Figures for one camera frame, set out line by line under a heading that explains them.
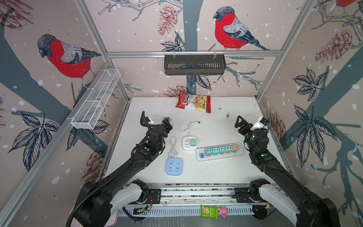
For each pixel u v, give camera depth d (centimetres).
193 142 87
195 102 114
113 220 65
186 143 91
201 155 86
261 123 68
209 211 68
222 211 67
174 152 88
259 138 58
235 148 84
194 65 104
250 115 107
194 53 99
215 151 83
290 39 85
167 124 73
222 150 83
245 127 70
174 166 82
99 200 39
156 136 59
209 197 74
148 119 70
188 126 100
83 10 73
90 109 73
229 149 84
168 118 107
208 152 83
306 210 39
